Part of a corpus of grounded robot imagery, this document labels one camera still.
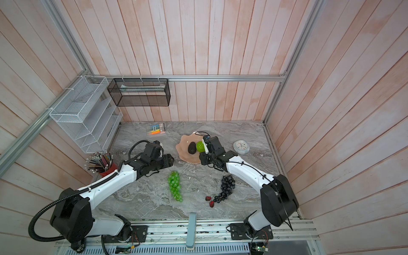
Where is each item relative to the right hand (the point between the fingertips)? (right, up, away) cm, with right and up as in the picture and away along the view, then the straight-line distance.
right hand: (203, 154), depth 88 cm
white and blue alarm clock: (+26, +3, +16) cm, 30 cm away
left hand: (-19, -4, -2) cm, 19 cm away
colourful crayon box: (-34, +16, +26) cm, 46 cm away
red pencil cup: (-49, -7, -4) cm, 50 cm away
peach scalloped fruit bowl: (-14, +3, +14) cm, 19 cm away
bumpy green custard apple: (-2, +4, +10) cm, 11 cm away
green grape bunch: (-16, -14, -4) cm, 22 cm away
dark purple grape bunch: (+13, -16, -4) cm, 21 cm away
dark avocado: (-7, +3, +12) cm, 14 cm away
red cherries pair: (+3, -23, -4) cm, 24 cm away
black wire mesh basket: (-43, +40, +17) cm, 61 cm away
